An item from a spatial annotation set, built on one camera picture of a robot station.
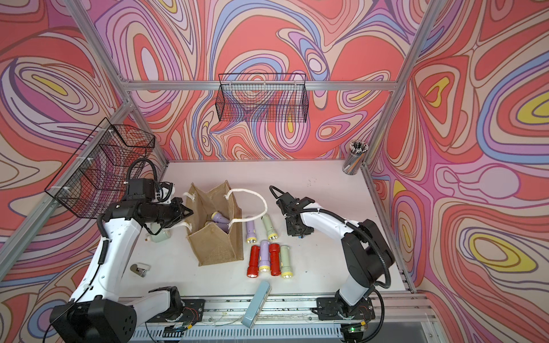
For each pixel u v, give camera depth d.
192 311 0.72
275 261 0.82
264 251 0.84
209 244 0.75
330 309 0.74
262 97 0.96
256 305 0.75
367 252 0.45
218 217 0.93
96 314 0.37
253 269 0.80
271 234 0.89
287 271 0.79
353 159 1.07
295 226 0.75
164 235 0.89
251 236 0.88
